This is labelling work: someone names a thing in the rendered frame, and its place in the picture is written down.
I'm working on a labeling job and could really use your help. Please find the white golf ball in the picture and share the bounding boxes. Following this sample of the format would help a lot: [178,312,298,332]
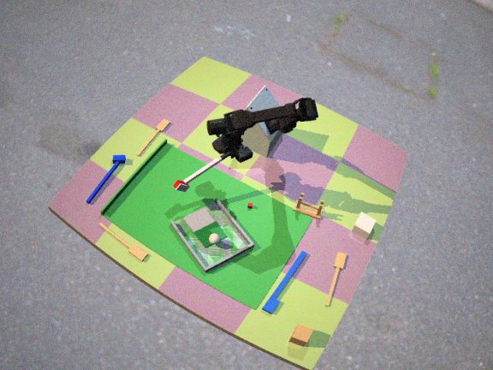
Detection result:
[209,234,221,244]

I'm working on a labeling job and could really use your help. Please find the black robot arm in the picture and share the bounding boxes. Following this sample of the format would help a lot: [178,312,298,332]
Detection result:
[206,98,318,154]

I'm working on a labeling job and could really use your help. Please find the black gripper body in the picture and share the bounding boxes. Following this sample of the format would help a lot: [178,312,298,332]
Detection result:
[225,132,253,163]

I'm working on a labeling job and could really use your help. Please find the orange cube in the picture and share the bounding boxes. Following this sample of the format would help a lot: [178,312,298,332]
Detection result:
[289,324,313,347]

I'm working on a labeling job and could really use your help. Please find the green putting mat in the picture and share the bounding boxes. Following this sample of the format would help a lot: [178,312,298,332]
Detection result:
[102,143,313,310]

